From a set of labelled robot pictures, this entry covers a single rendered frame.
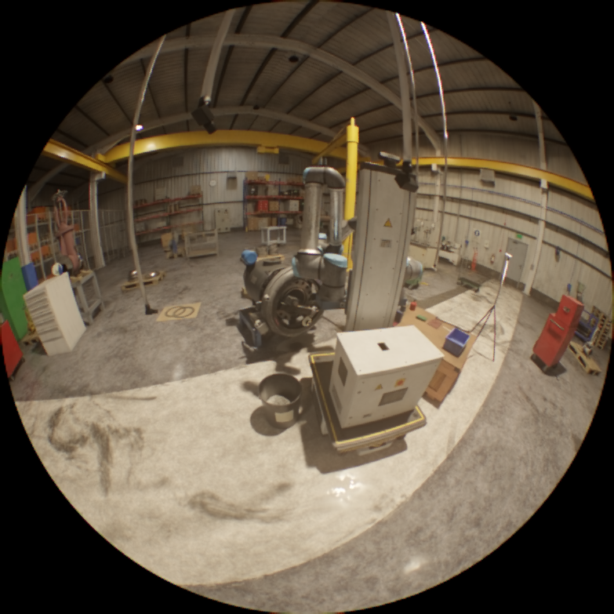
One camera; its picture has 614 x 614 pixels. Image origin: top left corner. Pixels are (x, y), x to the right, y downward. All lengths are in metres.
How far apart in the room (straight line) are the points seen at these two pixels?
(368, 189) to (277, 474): 1.81
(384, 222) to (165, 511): 2.27
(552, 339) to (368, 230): 3.58
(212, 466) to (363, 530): 1.09
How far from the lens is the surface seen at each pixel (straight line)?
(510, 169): 11.64
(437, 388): 2.11
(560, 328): 3.92
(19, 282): 7.61
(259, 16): 8.51
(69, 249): 4.97
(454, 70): 9.80
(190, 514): 1.63
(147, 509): 1.80
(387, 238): 1.19
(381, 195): 1.15
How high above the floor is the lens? 1.47
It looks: 27 degrees down
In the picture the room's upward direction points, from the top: 2 degrees clockwise
